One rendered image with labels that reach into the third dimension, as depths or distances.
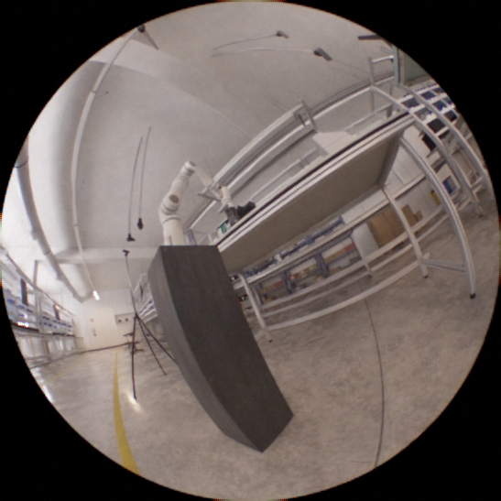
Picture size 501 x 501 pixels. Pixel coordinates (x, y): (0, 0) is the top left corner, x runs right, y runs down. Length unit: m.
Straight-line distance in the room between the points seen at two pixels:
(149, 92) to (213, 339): 3.29
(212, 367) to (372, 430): 0.59
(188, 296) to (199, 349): 0.16
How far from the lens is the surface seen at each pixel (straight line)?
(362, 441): 0.67
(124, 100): 3.31
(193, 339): 0.45
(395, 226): 4.17
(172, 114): 3.31
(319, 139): 0.83
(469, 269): 1.05
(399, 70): 1.01
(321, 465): 0.66
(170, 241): 0.63
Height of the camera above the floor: 0.61
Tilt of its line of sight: 16 degrees up
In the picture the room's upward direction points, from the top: 23 degrees counter-clockwise
